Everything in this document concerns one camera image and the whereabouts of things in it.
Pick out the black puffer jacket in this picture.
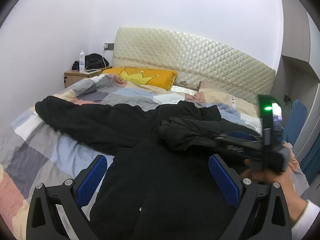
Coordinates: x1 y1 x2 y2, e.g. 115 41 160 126
35 96 256 239

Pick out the person's right hand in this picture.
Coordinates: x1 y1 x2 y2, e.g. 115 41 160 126
240 166 307 224

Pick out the white sleeve cuff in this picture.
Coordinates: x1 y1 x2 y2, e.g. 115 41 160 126
291 200 319 239

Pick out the blue upright cushion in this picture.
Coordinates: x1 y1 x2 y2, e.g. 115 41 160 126
283 100 308 146

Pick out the patchwork pastel quilt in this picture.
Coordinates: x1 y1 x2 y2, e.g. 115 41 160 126
0 73 311 240

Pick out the beige patterned pillow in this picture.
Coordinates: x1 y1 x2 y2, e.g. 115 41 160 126
170 79 227 95

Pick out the grey built-in wardrobe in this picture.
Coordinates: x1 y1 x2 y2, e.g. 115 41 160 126
272 0 319 161

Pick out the cream quilted headboard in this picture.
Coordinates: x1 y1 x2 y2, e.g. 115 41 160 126
112 27 276 103

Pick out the yellow crown pillow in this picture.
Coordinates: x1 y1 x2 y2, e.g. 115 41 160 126
102 67 178 90

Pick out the wooden nightstand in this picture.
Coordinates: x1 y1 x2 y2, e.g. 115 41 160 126
64 67 111 88

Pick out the white tablet device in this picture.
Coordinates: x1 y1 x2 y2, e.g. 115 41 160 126
82 69 101 75

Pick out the black bag on nightstand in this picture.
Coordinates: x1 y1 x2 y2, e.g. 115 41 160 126
72 53 110 71

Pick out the white spray bottle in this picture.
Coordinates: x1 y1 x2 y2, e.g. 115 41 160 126
79 50 85 72

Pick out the black wall socket right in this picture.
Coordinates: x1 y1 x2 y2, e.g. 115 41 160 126
283 95 291 102

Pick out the grey wall socket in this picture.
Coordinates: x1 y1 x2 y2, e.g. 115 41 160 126
103 43 114 50

